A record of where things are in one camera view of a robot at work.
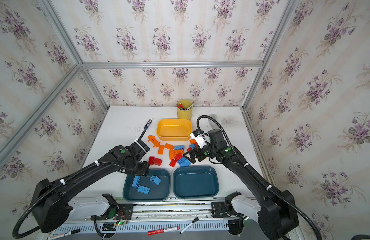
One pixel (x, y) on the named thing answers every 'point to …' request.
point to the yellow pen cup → (184, 109)
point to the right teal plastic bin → (195, 182)
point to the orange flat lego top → (192, 141)
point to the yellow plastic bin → (174, 129)
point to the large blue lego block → (183, 162)
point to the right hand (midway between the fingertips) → (188, 152)
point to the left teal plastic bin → (157, 193)
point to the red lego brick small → (172, 163)
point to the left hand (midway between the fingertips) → (144, 171)
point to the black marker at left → (59, 235)
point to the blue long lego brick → (192, 146)
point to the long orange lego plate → (154, 140)
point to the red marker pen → (154, 232)
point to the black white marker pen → (196, 219)
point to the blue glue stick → (147, 125)
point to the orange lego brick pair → (172, 153)
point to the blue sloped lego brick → (155, 179)
